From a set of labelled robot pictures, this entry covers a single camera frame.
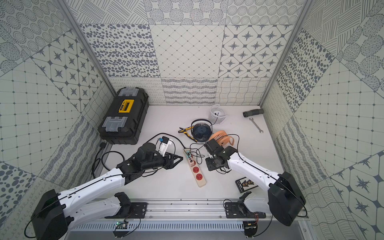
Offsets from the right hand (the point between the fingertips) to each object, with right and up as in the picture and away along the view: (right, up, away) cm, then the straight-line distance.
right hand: (213, 165), depth 83 cm
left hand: (-19, +9, -7) cm, 22 cm away
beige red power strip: (-9, -5, +2) cm, 11 cm away
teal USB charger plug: (-15, +6, +2) cm, 16 cm away
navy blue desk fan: (-6, +19, +15) cm, 25 cm away
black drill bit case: (+17, -11, -1) cm, 20 cm away
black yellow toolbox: (-54, +26, +6) cm, 60 cm away
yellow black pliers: (-19, +17, +21) cm, 33 cm away
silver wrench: (+37, +18, +24) cm, 47 cm away
